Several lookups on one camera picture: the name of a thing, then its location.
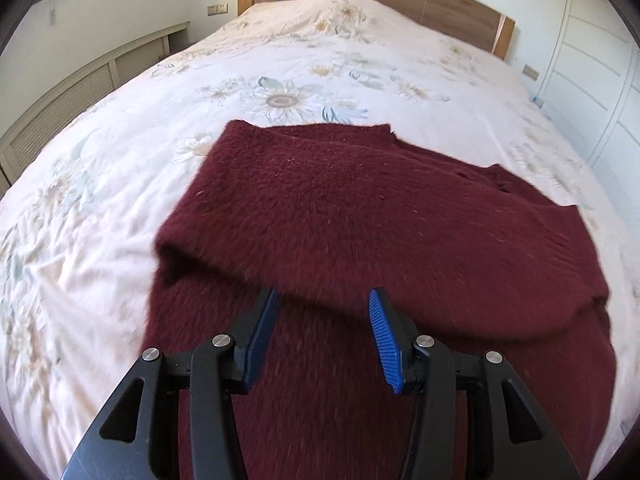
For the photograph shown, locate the dark red knit sweater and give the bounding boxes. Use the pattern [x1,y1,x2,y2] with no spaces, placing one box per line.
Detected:
[143,120,616,479]

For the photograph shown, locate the floral white duvet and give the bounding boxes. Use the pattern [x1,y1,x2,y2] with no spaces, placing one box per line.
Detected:
[1,0,639,479]

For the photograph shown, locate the beige radiator cover cabinet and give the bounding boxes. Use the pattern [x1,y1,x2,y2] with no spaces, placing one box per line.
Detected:
[1,22,189,186]

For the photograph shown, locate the white wardrobe doors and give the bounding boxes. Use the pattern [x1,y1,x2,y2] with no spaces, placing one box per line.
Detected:
[534,0,639,231]

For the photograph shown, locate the right wall socket plate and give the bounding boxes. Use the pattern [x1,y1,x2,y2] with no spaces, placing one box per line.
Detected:
[522,64,539,81]

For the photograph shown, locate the wall socket plate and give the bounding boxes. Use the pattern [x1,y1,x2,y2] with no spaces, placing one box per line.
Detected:
[206,3,229,16]
[522,64,539,81]

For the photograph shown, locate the left wall socket plate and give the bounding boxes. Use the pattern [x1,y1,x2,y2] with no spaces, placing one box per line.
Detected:
[206,3,229,16]

